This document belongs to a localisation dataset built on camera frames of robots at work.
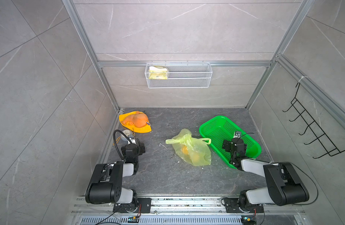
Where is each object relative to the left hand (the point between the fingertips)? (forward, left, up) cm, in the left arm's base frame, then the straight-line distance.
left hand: (134, 141), depth 93 cm
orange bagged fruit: (+17, -2, +3) cm, 17 cm away
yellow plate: (+14, -7, -4) cm, 16 cm away
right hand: (-2, -68, 0) cm, 68 cm away
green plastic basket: (+13, -63, -6) cm, 65 cm away
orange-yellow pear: (-12, -33, +10) cm, 37 cm away
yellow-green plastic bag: (-14, -39, +10) cm, 42 cm away
